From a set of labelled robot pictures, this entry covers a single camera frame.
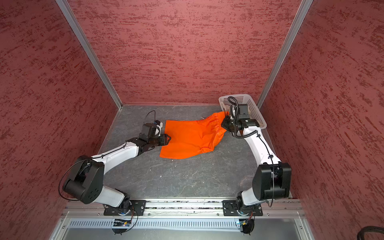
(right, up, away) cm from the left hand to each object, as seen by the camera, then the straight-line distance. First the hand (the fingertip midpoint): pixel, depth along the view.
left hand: (167, 140), depth 91 cm
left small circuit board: (-21, -39, -18) cm, 48 cm away
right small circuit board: (+41, -38, -19) cm, 59 cm away
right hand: (+32, +9, -5) cm, 33 cm away
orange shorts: (+15, +1, +10) cm, 18 cm away
